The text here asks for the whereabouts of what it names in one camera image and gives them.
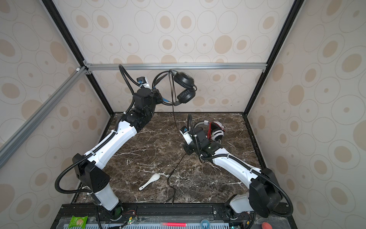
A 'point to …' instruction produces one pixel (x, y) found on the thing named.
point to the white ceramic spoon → (155, 177)
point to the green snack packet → (78, 223)
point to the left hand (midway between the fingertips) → (159, 84)
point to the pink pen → (174, 224)
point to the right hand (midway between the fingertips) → (186, 141)
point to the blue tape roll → (205, 223)
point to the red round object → (266, 225)
